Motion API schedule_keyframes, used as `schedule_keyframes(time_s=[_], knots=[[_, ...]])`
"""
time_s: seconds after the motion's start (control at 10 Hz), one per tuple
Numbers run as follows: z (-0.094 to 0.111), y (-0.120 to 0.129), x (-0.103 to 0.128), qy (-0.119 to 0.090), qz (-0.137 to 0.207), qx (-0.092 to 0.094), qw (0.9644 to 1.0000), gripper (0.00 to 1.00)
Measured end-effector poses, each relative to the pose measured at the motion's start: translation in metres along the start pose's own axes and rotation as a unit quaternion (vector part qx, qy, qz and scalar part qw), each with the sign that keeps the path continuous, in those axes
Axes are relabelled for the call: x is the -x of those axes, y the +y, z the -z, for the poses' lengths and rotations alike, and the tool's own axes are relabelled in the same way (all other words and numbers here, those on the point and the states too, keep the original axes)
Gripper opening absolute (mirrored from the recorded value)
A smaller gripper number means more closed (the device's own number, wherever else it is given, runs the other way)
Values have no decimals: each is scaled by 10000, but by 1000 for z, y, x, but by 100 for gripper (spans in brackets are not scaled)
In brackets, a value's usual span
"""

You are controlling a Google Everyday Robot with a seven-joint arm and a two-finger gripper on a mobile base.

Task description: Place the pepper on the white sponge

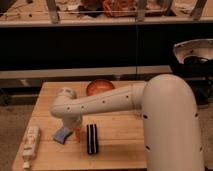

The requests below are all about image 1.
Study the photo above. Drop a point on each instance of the orange pepper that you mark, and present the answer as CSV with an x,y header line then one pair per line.
x,y
78,134

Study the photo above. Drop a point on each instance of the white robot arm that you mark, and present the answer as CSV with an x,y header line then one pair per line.
x,y
169,111

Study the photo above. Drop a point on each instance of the orange bowl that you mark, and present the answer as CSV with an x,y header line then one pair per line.
x,y
98,86

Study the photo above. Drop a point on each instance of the long shelf bench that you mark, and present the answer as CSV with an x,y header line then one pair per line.
x,y
42,49

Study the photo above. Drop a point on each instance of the wooden table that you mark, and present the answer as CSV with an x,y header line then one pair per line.
x,y
120,135

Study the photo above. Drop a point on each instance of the white plastic bottle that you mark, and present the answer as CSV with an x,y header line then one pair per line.
x,y
31,143

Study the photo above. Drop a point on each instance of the silver metal dome lamp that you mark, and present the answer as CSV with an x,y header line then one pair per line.
x,y
193,58

